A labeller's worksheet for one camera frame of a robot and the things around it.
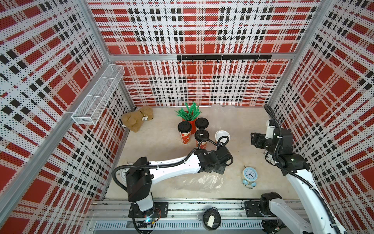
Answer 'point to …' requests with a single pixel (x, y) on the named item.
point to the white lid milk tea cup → (219, 133)
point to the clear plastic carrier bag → (207, 182)
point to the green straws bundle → (190, 114)
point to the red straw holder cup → (193, 126)
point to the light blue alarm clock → (249, 175)
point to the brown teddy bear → (134, 120)
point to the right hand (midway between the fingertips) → (259, 135)
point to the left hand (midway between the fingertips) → (220, 165)
